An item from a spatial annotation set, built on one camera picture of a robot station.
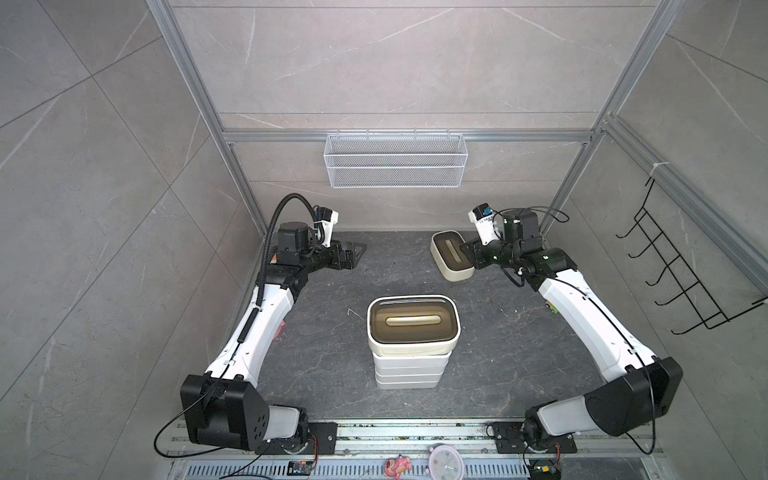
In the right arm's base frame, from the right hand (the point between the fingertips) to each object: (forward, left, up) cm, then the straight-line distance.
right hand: (471, 243), depth 78 cm
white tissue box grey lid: (-28, +23, -9) cm, 38 cm away
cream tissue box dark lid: (-24, +16, +1) cm, 29 cm away
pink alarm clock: (-10, +57, -27) cm, 64 cm away
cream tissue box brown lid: (+14, +1, -23) cm, 27 cm away
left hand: (0, +31, +2) cm, 31 cm away
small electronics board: (-47, -14, -29) cm, 57 cm away
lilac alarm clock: (-46, +10, -26) cm, 54 cm away
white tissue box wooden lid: (-28, +18, -22) cm, 40 cm away
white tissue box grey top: (-28, +12, -17) cm, 35 cm away
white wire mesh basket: (+36, +19, +2) cm, 41 cm away
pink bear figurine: (-47, +22, -25) cm, 57 cm away
